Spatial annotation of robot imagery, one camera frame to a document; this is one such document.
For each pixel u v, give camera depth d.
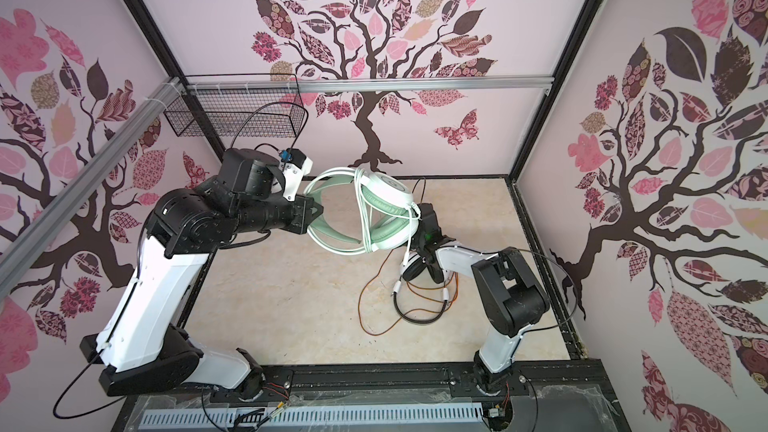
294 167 0.50
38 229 0.53
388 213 0.52
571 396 0.73
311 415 0.70
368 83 0.94
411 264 0.86
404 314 0.84
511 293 0.48
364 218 0.56
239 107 0.95
